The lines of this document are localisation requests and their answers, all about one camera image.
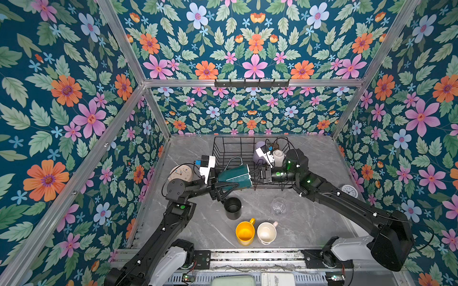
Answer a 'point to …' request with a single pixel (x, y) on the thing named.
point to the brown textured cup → (275, 146)
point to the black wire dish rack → (229, 152)
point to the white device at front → (278, 279)
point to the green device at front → (233, 280)
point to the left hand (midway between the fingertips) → (237, 180)
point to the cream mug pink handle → (266, 232)
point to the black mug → (232, 208)
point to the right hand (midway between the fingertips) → (246, 176)
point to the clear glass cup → (279, 206)
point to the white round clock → (350, 190)
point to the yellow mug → (245, 232)
